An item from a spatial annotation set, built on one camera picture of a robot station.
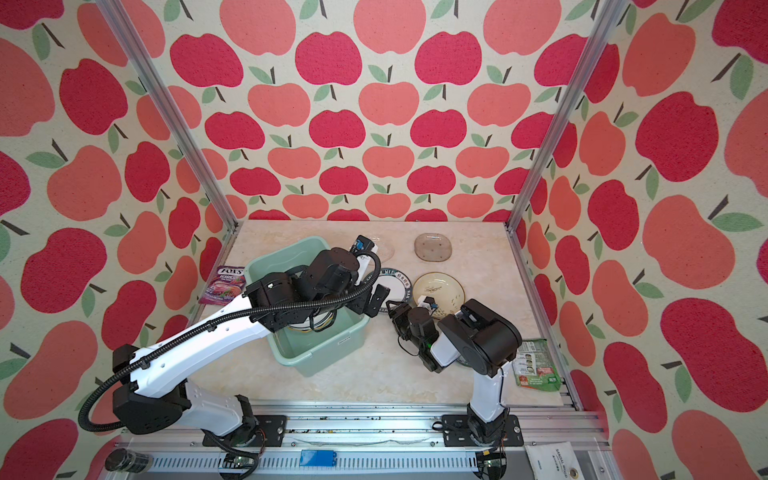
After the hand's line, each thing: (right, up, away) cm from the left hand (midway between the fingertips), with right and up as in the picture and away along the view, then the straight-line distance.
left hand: (379, 286), depth 66 cm
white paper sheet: (+41, -42, +3) cm, 59 cm away
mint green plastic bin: (-18, -15, +3) cm, 24 cm away
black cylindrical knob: (-55, -37, -4) cm, 66 cm away
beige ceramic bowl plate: (+22, -6, +33) cm, 40 cm away
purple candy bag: (-53, -3, +34) cm, 63 cm away
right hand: (+3, -9, +27) cm, 29 cm away
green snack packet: (+44, -25, +18) cm, 54 cm away
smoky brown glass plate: (+20, +9, +49) cm, 54 cm away
